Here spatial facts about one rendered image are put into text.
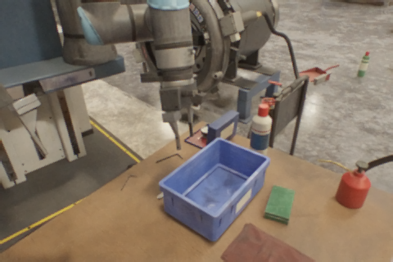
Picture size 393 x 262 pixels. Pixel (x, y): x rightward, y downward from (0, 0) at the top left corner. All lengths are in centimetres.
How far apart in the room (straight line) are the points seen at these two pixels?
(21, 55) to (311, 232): 108
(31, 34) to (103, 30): 47
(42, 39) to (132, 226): 71
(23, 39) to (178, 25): 65
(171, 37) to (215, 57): 116
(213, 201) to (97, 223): 35
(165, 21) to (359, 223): 76
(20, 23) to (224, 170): 84
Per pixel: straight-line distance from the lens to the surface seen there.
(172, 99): 67
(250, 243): 85
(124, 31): 78
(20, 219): 128
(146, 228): 90
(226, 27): 178
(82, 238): 92
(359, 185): 99
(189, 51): 70
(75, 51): 111
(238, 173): 104
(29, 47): 120
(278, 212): 91
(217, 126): 108
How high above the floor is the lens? 115
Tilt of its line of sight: 32 degrees down
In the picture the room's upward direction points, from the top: straight up
